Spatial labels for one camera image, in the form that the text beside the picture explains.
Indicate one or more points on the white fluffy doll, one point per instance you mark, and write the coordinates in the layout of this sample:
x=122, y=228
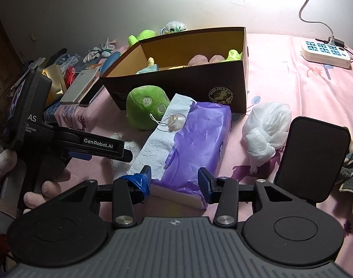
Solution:
x=173, y=26

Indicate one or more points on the neon yellow mesh cloth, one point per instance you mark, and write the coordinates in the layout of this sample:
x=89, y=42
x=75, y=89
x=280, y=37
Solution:
x=233, y=55

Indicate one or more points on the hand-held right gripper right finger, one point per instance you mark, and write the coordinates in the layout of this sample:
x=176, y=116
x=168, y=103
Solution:
x=204, y=184

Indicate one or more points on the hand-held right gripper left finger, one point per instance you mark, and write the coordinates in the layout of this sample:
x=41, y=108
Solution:
x=138, y=181

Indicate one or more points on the blue patterned pack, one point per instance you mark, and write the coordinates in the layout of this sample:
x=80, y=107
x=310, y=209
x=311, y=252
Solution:
x=52, y=113

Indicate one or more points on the white power strip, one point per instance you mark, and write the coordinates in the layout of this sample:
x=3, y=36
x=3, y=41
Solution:
x=324, y=56

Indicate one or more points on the lime green plush toy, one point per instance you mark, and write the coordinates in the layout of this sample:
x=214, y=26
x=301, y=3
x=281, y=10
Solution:
x=143, y=35

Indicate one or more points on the white plush doll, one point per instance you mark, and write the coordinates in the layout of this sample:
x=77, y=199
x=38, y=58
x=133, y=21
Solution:
x=95, y=52

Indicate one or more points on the pink plush toy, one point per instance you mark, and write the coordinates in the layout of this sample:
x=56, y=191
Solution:
x=199, y=60

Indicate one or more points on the blue oval case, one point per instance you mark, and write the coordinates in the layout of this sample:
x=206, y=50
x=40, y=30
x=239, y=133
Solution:
x=110, y=62

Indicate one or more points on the white fuzzy cloth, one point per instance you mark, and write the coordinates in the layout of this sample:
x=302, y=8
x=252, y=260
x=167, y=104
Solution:
x=120, y=169

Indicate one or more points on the white cloth bundle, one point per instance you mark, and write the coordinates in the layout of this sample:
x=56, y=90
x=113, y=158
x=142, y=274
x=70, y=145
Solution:
x=266, y=127

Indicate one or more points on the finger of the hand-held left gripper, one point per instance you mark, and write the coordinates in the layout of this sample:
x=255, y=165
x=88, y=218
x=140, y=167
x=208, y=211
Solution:
x=79, y=155
x=98, y=144

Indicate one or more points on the brown cardboard shoe box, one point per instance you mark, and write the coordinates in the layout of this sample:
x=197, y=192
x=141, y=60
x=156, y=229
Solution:
x=179, y=89

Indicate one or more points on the black charger plug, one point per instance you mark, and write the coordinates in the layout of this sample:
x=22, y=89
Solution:
x=337, y=42

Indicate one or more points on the grey fabric bundle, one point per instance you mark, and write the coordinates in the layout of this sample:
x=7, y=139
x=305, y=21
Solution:
x=351, y=182

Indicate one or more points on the light blue cloth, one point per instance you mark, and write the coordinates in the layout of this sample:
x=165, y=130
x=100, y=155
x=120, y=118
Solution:
x=147, y=69

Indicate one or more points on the black phone stand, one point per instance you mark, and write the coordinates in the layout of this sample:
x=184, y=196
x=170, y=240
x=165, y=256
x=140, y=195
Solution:
x=312, y=156

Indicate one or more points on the round green plush toy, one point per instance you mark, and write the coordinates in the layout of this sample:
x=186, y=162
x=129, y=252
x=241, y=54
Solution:
x=141, y=110

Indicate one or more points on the red packet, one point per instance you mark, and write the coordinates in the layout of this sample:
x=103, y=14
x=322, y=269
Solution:
x=70, y=76

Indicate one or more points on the person's left hand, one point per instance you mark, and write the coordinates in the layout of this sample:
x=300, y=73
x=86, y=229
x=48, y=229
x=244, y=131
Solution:
x=2, y=165

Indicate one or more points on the black smartphone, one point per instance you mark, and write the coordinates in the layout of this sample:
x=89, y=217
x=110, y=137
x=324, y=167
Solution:
x=91, y=98

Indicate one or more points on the gold packet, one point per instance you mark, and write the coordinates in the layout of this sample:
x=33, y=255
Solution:
x=56, y=78

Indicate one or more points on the blue white packet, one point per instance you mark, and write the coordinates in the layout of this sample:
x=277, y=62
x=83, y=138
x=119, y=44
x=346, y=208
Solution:
x=65, y=60

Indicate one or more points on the pink printed bedsheet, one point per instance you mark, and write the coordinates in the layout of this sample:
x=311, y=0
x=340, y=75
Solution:
x=280, y=78

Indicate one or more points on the purple tissue pack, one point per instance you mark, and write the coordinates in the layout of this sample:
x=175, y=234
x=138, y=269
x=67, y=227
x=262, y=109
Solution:
x=199, y=139

